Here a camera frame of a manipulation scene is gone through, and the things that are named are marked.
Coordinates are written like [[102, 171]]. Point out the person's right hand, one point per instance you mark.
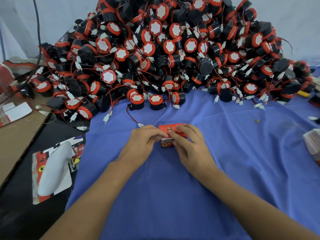
[[192, 152]]

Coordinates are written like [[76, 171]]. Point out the person's left hand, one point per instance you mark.
[[140, 147]]

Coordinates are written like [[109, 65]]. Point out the small brass screw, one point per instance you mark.
[[256, 120]]

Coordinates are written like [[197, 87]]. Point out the small yellow part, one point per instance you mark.
[[303, 93]]

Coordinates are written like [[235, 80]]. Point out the pile of black red buzzers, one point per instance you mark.
[[165, 47]]

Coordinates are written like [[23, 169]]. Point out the person's right forearm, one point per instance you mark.
[[260, 212]]

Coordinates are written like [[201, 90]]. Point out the person's left forearm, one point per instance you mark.
[[90, 207]]

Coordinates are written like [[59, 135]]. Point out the stack of box blanks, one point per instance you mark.
[[312, 145]]

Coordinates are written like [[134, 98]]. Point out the brown cardboard piece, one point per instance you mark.
[[20, 142]]

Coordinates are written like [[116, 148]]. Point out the blue table cloth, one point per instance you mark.
[[260, 162]]

